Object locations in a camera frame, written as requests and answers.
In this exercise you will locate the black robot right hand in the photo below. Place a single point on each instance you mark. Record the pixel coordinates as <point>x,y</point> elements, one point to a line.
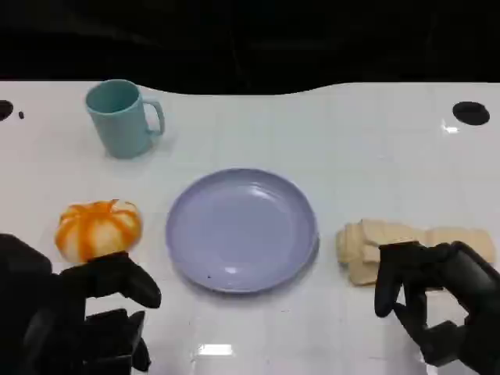
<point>465,273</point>

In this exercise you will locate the pale green mug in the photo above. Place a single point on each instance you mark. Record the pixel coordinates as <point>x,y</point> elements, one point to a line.
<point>119,121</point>

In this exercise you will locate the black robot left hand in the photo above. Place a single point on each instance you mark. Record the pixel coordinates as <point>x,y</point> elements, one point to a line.
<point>43,312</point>

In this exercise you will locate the beige towel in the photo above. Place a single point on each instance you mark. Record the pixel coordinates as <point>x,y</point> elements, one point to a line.
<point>363,250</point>

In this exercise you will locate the lilac plate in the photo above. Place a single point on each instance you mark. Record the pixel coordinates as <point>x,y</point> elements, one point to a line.
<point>240,230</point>

